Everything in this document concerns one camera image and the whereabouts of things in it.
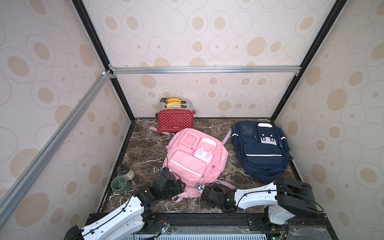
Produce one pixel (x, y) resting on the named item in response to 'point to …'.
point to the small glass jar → (125, 170)
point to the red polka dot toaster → (175, 120)
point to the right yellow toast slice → (173, 105)
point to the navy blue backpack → (262, 148)
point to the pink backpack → (194, 157)
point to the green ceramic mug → (120, 184)
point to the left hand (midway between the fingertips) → (186, 187)
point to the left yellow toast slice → (174, 100)
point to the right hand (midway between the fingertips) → (207, 195)
